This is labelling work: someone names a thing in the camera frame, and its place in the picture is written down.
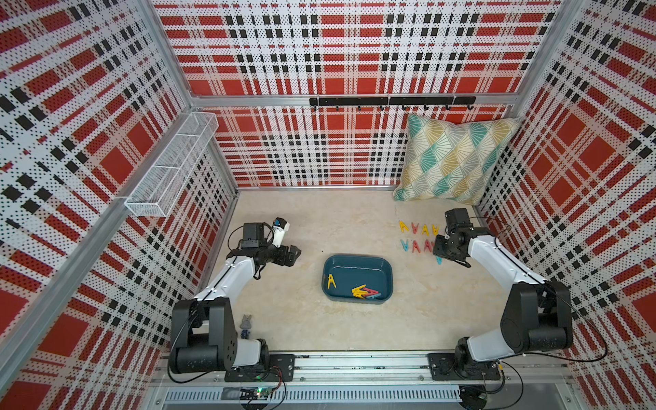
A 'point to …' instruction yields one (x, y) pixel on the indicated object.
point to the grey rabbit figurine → (245, 325)
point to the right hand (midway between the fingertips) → (444, 250)
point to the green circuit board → (257, 394)
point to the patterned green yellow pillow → (450, 161)
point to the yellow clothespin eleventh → (331, 280)
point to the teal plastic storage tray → (351, 271)
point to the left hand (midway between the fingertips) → (291, 248)
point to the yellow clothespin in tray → (359, 291)
